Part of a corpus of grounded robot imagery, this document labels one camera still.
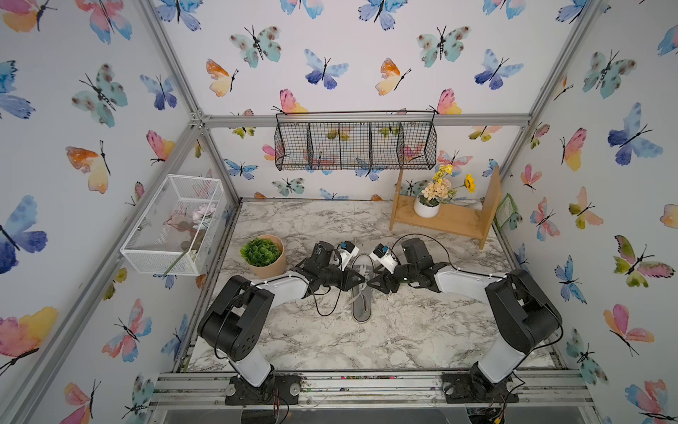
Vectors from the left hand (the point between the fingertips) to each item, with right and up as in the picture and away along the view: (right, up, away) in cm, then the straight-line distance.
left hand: (366, 277), depth 87 cm
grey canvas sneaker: (-1, -5, 0) cm, 5 cm away
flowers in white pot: (+24, +26, +13) cm, 37 cm away
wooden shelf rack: (+36, +20, +17) cm, 44 cm away
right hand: (+3, +1, +2) cm, 4 cm away
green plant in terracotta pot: (-33, +7, +2) cm, 34 cm away
